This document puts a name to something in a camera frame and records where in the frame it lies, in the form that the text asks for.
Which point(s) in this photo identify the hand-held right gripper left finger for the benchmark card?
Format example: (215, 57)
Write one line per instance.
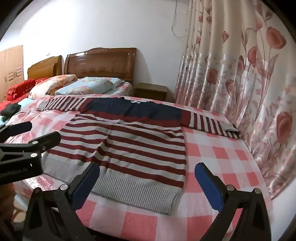
(86, 185)

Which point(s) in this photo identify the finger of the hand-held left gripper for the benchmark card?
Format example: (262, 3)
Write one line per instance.
(34, 146)
(16, 129)

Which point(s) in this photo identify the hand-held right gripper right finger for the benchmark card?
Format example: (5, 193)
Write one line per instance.
(208, 183)

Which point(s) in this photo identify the red white striped sweater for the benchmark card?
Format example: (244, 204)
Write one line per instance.
(129, 143)

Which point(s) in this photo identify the pink checked bed sheet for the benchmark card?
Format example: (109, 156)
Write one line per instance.
(208, 162)

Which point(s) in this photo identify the dark cloth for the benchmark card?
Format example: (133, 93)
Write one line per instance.
(10, 109)

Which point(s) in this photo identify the light blue cloth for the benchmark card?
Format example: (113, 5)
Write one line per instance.
(25, 102)

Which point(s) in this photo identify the red blanket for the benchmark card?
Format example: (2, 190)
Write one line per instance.
(20, 89)

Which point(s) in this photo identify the orange floral pillow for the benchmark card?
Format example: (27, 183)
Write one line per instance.
(53, 84)

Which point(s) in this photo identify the small wooden headboard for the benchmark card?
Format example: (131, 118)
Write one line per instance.
(45, 68)

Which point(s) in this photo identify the blue floral folded quilt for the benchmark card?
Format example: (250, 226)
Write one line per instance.
(90, 84)

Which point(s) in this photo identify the large wooden headboard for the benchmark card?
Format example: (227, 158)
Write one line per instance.
(101, 66)

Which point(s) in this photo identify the wooden nightstand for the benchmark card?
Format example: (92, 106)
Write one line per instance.
(151, 91)

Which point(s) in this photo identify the pink floral curtain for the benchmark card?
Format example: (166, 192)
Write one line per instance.
(242, 81)

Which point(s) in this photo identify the white sheer curtain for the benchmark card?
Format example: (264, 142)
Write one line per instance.
(179, 23)

